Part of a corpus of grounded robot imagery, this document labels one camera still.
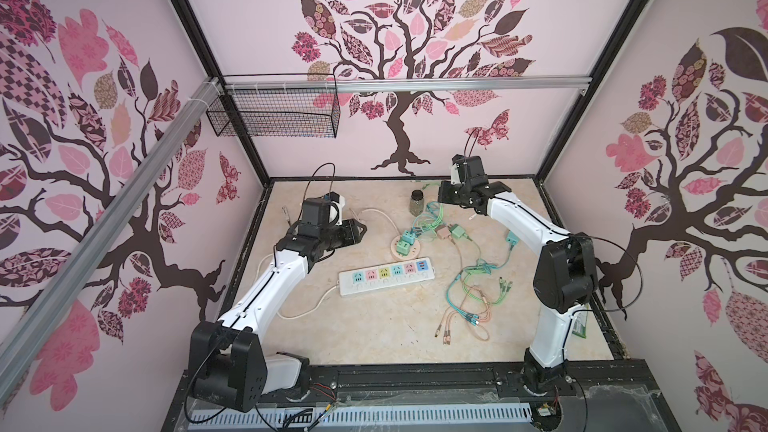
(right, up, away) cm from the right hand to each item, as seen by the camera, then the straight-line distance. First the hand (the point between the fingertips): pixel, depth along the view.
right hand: (441, 186), depth 93 cm
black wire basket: (-53, +27, +2) cm, 60 cm away
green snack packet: (+38, -40, -10) cm, 56 cm away
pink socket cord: (-22, -8, +14) cm, 27 cm away
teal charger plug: (-11, -17, +2) cm, 20 cm away
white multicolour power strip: (-18, -28, -3) cm, 33 cm away
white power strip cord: (-41, -38, -8) cm, 56 cm away
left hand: (-24, -14, -11) cm, 30 cm away
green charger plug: (-13, -20, -1) cm, 23 cm away
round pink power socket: (-8, -21, +4) cm, 23 cm away
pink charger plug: (+2, -15, +9) cm, 17 cm away
